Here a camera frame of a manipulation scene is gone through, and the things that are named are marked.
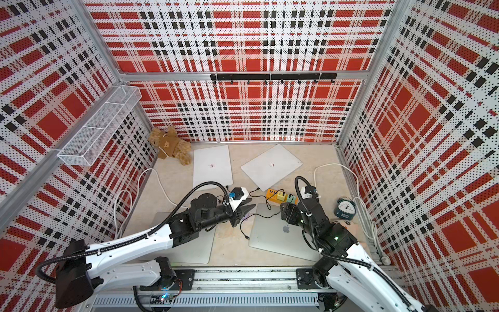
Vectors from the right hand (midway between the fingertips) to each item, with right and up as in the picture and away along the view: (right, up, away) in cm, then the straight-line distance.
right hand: (290, 207), depth 75 cm
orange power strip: (-6, +2, +21) cm, 22 cm away
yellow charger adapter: (-3, +2, +15) cm, 16 cm away
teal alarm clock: (+28, -4, +14) cm, 31 cm away
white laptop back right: (-6, +15, +37) cm, 40 cm away
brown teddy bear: (-64, +27, +35) cm, 78 cm away
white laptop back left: (-40, +16, +33) cm, 54 cm away
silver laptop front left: (-38, -19, +5) cm, 43 cm away
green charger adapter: (+2, +1, +9) cm, 10 cm away
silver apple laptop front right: (-8, -14, +12) cm, 20 cm away
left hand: (-14, +3, -4) cm, 15 cm away
